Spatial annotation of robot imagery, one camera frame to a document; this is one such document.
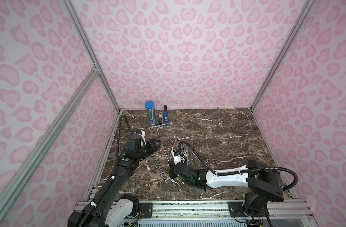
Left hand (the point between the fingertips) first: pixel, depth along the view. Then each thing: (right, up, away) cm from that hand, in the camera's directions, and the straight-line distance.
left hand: (159, 142), depth 80 cm
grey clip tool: (-2, +13, +28) cm, 31 cm away
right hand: (+5, -12, 0) cm, 13 cm away
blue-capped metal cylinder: (-8, +18, +19) cm, 28 cm away
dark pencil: (-2, -16, +8) cm, 18 cm away
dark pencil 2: (+2, -20, +6) cm, 21 cm away
